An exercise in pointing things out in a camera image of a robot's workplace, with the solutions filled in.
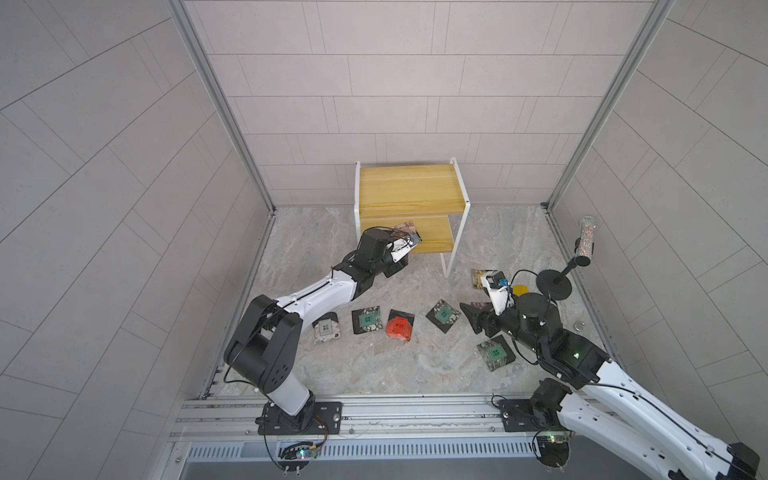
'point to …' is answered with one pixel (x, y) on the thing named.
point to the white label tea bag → (326, 328)
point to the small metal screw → (578, 325)
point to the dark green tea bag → (496, 352)
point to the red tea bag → (399, 325)
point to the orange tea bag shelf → (401, 233)
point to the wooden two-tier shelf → (431, 195)
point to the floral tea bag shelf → (409, 227)
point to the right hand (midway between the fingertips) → (471, 299)
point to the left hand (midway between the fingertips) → (404, 243)
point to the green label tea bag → (443, 315)
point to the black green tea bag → (367, 319)
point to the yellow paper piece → (520, 290)
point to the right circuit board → (554, 450)
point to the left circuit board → (297, 456)
